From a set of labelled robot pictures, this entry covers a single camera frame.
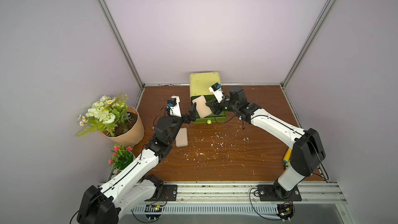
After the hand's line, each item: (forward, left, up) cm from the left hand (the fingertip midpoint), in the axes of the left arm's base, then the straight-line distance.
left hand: (189, 102), depth 72 cm
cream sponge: (+2, -6, -9) cm, 11 cm away
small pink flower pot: (-20, +33, -18) cm, 42 cm away
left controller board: (-40, +17, -33) cm, 55 cm away
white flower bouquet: (-8, +35, +1) cm, 36 cm away
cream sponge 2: (-5, +7, -29) cm, 30 cm away
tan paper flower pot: (-10, +31, -13) cm, 35 cm away
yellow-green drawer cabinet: (+23, -4, -9) cm, 25 cm away
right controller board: (-39, -45, -32) cm, 68 cm away
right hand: (+6, -8, -4) cm, 11 cm away
